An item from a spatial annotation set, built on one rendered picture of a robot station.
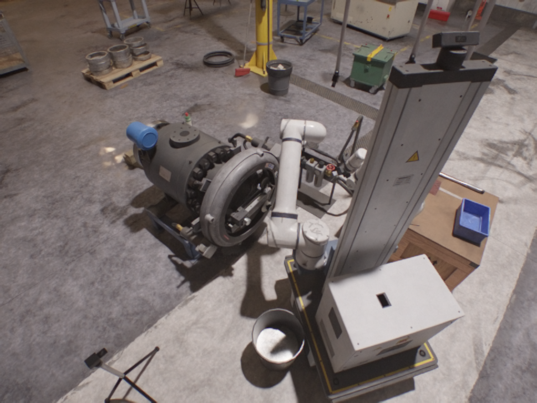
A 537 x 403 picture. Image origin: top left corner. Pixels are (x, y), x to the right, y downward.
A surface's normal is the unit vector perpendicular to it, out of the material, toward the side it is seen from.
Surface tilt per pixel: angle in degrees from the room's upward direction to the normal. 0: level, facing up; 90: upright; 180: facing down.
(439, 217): 0
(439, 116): 90
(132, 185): 0
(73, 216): 0
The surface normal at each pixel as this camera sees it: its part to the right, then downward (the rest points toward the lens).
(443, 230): 0.00, -0.67
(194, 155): -0.17, -0.49
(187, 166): -0.37, -0.19
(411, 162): 0.24, 0.72
